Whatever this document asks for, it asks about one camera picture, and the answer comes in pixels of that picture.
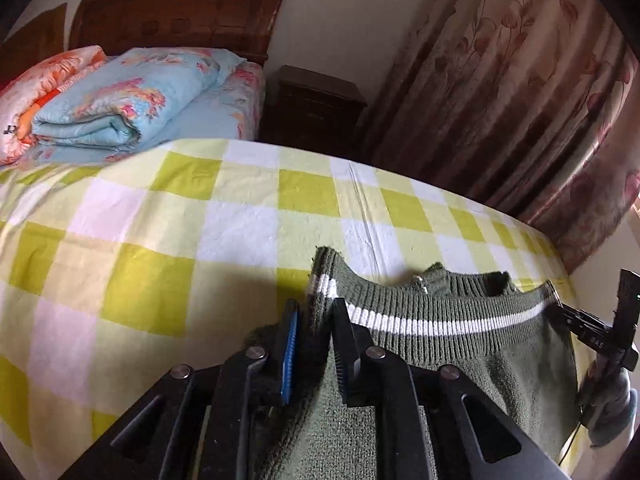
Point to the dark wooden nightstand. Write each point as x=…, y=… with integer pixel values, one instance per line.
x=310, y=105

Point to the blue floral bed sheet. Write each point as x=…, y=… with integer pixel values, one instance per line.
x=230, y=110

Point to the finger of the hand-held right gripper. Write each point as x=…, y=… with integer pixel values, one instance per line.
x=580, y=322

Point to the person's right hand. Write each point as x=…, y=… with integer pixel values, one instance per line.
x=607, y=410

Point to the green knitted sweater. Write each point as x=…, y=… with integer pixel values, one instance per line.
x=450, y=360

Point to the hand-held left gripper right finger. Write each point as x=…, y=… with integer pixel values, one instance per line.
x=345, y=360

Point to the blue floral folded quilt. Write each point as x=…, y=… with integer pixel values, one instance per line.
x=135, y=95

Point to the small wooden headboard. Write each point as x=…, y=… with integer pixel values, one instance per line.
x=35, y=45

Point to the yellow checked bed sheet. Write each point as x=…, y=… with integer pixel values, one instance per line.
x=150, y=240

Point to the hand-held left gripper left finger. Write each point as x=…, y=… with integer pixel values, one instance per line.
x=289, y=360

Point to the pink floral curtain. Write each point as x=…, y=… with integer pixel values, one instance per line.
x=500, y=85

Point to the large carved wooden headboard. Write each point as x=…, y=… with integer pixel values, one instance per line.
x=200, y=15

